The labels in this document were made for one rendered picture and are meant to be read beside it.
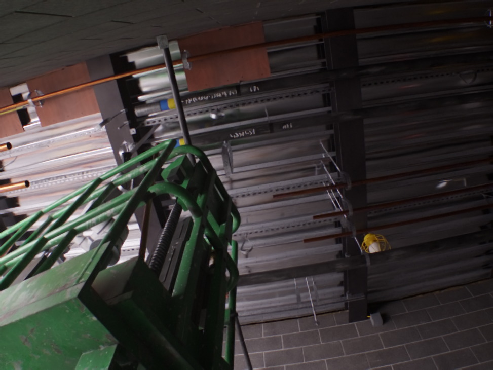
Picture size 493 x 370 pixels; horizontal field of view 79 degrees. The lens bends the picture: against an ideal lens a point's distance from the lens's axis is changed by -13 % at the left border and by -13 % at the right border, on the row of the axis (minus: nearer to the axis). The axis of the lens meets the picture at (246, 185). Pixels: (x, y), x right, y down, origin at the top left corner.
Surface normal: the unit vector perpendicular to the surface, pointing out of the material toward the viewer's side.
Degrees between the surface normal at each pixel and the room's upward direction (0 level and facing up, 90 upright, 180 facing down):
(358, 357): 90
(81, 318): 180
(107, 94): 180
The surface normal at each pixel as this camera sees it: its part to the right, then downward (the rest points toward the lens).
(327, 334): -0.18, -0.90
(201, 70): 0.00, 0.41
